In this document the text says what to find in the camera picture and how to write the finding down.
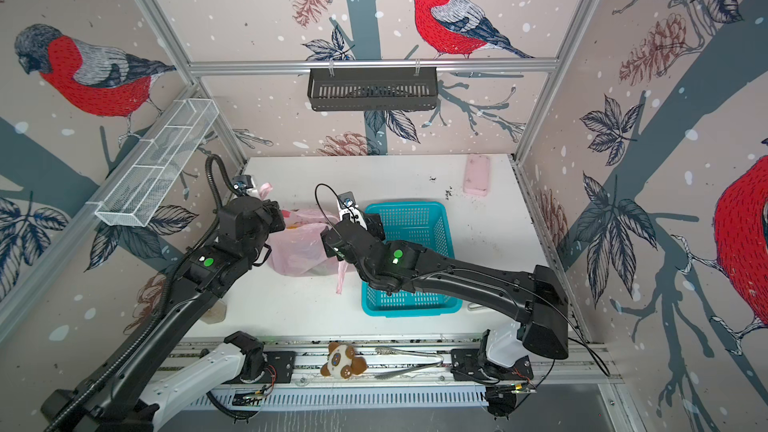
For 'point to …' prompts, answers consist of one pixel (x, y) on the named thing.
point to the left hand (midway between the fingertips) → (269, 201)
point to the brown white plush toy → (342, 362)
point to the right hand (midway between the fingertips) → (339, 227)
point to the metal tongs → (408, 369)
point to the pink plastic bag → (297, 249)
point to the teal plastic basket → (425, 224)
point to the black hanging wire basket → (350, 92)
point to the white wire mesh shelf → (135, 195)
